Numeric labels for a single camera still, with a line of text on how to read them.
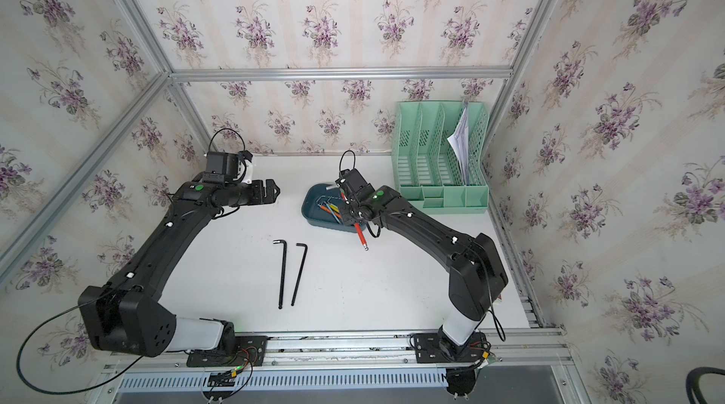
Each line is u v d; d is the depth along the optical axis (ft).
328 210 3.32
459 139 2.90
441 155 3.88
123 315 1.27
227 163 2.02
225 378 2.35
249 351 2.38
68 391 1.20
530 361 2.41
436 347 2.38
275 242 3.14
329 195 3.47
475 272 1.42
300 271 2.88
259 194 2.35
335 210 3.32
